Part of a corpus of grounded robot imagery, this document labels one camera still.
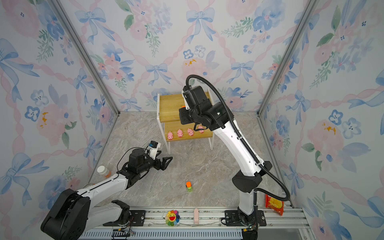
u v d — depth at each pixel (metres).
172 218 0.73
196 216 0.73
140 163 0.68
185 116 0.58
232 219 0.73
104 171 0.82
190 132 0.86
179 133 0.86
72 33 0.77
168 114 0.75
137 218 0.74
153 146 0.73
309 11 0.69
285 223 0.75
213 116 0.42
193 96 0.47
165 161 0.77
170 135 0.84
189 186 0.82
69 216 0.41
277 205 0.76
